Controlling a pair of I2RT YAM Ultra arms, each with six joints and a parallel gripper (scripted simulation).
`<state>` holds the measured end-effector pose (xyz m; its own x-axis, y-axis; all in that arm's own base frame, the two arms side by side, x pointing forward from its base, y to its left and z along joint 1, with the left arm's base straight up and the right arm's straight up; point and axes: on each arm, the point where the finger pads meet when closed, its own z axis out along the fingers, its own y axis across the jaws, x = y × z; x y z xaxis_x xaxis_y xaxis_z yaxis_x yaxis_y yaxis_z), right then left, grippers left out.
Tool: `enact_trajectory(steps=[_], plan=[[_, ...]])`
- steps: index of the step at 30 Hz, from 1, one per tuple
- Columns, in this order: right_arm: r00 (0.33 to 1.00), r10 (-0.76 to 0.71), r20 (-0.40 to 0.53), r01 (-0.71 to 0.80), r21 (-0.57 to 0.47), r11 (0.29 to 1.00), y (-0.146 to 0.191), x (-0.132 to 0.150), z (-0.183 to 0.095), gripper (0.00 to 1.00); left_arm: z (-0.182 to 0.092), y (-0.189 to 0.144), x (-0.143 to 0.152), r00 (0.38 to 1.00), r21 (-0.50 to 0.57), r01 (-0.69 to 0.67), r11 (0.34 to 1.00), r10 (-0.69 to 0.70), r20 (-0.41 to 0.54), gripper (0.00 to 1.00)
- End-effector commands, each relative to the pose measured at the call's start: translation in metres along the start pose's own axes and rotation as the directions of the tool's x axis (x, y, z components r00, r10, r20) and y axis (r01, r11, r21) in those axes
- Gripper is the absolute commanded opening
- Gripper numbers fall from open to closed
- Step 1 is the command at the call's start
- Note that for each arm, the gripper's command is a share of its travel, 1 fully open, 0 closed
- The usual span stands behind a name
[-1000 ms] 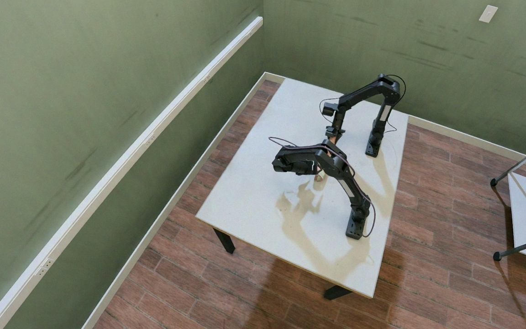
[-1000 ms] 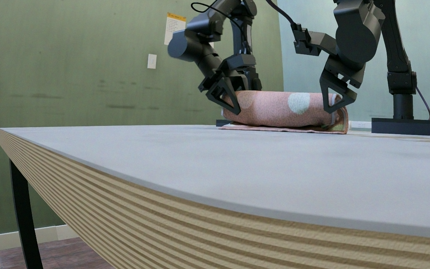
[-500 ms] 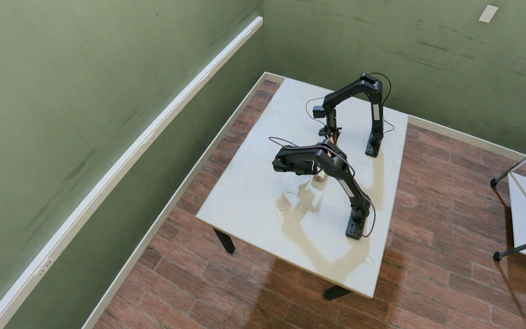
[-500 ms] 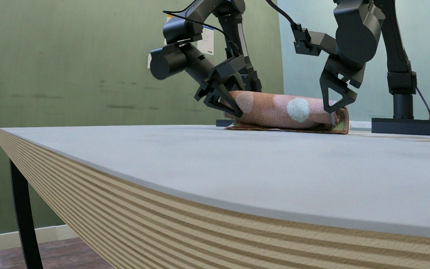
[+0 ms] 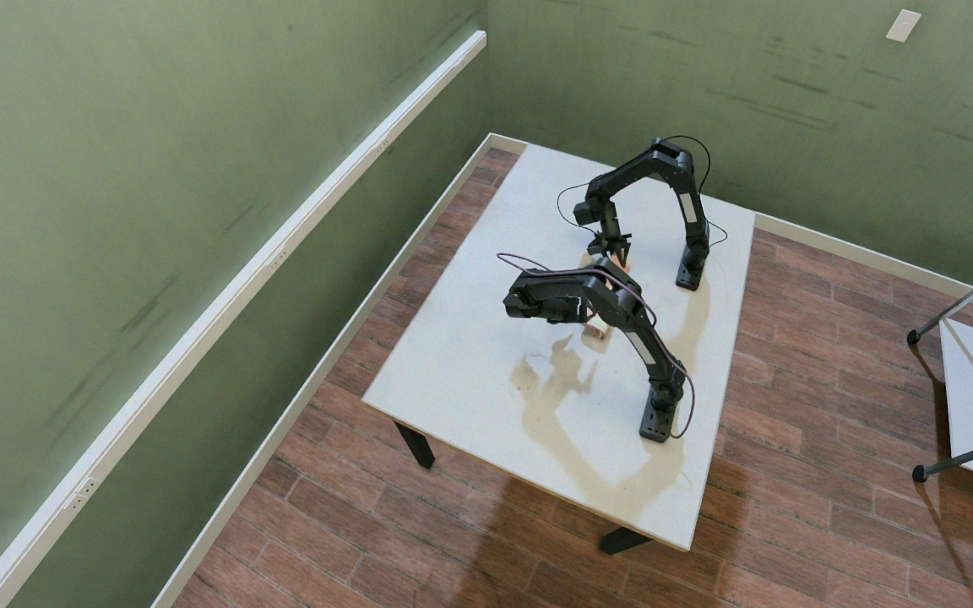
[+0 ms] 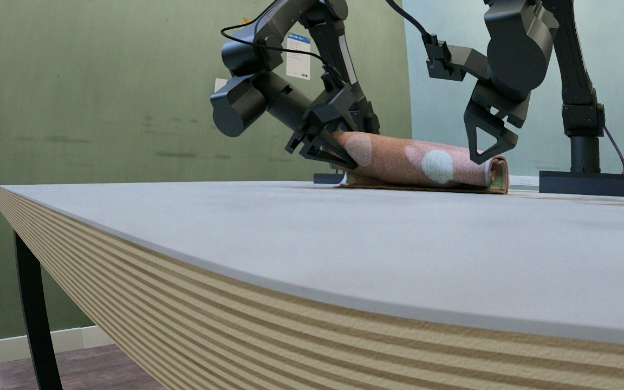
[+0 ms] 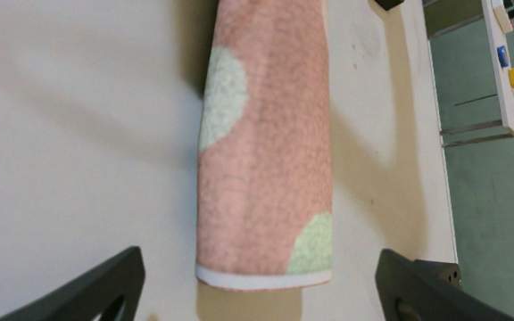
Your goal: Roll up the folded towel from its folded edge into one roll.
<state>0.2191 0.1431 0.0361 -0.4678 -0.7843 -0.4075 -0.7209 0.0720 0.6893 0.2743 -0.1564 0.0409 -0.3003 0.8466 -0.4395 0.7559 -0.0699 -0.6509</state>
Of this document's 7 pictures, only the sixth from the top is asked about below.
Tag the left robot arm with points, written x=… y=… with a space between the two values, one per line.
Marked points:
x=523 y=33

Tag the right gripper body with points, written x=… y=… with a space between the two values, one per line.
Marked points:
x=296 y=110

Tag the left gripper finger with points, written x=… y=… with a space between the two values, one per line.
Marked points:
x=498 y=114
x=505 y=142

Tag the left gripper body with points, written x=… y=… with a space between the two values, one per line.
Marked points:
x=489 y=91

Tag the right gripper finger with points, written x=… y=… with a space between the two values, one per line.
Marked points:
x=347 y=121
x=324 y=138

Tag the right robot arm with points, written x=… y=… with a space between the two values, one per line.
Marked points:
x=254 y=86

